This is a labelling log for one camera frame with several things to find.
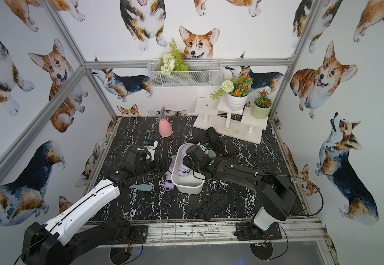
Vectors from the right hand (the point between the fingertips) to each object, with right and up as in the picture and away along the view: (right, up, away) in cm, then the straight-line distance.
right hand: (181, 159), depth 83 cm
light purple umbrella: (-7, -14, +5) cm, 17 cm away
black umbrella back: (+25, +5, +23) cm, 35 cm away
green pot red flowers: (+43, +28, +7) cm, 52 cm away
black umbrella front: (+17, -19, -5) cm, 26 cm away
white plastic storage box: (+2, -12, +7) cm, 14 cm away
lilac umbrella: (+2, -5, -3) cm, 6 cm away
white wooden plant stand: (+36, +19, +36) cm, 55 cm away
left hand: (-8, +3, -3) cm, 8 cm away
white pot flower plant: (+28, +34, 0) cm, 45 cm away
